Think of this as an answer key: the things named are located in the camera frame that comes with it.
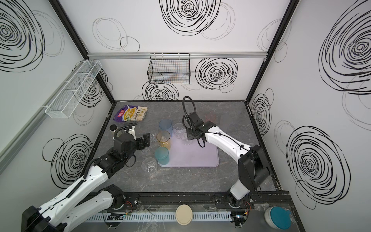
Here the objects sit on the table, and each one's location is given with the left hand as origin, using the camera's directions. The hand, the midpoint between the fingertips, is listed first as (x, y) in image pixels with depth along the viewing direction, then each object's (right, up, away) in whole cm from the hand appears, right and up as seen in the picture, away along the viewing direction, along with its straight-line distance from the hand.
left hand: (142, 135), depth 78 cm
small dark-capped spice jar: (-25, +2, +17) cm, 31 cm away
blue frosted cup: (+11, +5, +11) cm, 16 cm away
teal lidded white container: (+66, -35, -14) cm, 76 cm away
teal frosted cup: (+10, -14, +8) cm, 19 cm away
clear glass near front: (+2, -18, +5) cm, 19 cm away
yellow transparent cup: (+10, -4, +8) cm, 14 cm away
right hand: (+27, -1, +7) cm, 28 cm away
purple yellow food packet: (-19, +12, +31) cm, 38 cm away
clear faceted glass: (+19, -1, +22) cm, 29 cm away
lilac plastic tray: (+28, -15, +13) cm, 34 cm away
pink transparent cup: (+42, +10, +33) cm, 55 cm away
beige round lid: (+23, -34, -14) cm, 44 cm away
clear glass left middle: (+6, -1, -2) cm, 7 cm away
